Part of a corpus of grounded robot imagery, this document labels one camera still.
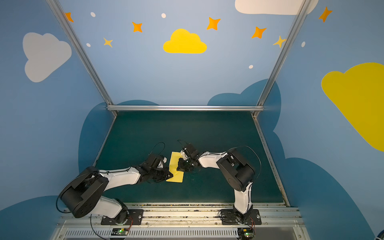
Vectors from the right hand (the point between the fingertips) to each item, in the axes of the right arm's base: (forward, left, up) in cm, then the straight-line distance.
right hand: (176, 168), depth 91 cm
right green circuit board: (-30, -38, -2) cm, 48 cm away
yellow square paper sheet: (-4, -1, -1) cm, 4 cm away
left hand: (-5, +1, +1) cm, 6 cm away
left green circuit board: (-33, +24, -2) cm, 41 cm away
